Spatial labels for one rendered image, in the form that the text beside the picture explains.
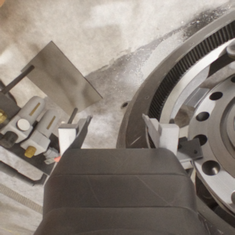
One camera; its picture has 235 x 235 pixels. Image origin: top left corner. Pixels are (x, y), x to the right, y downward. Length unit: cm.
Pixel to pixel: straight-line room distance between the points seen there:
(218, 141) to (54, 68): 88
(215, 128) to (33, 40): 92
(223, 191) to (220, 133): 13
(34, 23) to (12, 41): 18
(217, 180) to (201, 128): 14
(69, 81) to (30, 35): 30
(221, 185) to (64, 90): 94
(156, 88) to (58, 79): 73
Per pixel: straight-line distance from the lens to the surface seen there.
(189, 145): 43
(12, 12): 105
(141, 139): 33
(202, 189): 60
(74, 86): 105
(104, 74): 97
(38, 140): 76
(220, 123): 46
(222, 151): 41
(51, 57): 101
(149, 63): 92
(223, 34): 59
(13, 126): 73
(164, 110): 45
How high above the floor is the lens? 85
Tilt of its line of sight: 49 degrees down
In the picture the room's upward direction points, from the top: 171 degrees counter-clockwise
